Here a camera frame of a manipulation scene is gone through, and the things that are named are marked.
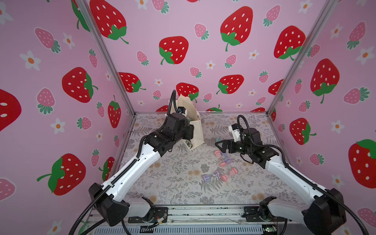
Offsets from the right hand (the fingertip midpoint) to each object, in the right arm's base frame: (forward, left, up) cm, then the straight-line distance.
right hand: (219, 144), depth 78 cm
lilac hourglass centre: (-12, +5, -18) cm, 22 cm away
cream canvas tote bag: (+30, +21, +1) cm, 36 cm away
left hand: (+3, +16, +10) cm, 19 cm away
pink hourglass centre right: (+5, -2, -19) cm, 20 cm away
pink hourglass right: (-7, -10, -18) cm, 22 cm away
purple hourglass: (+4, -7, -20) cm, 21 cm away
